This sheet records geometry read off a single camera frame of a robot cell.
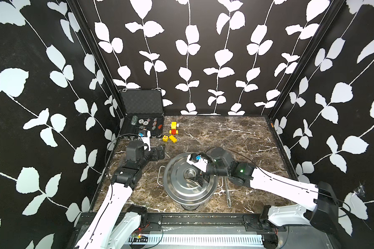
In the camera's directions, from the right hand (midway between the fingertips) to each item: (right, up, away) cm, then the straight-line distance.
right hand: (189, 166), depth 70 cm
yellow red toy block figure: (-12, +16, +37) cm, 42 cm away
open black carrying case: (-35, +31, +46) cm, 66 cm away
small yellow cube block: (-17, +11, +34) cm, 40 cm away
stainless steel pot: (-1, -22, +6) cm, 23 cm away
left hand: (-16, +10, +5) cm, 20 cm away
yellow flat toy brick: (-12, +11, +37) cm, 40 cm away
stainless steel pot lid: (-5, -7, +1) cm, 9 cm away
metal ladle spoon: (+21, -21, +11) cm, 32 cm away
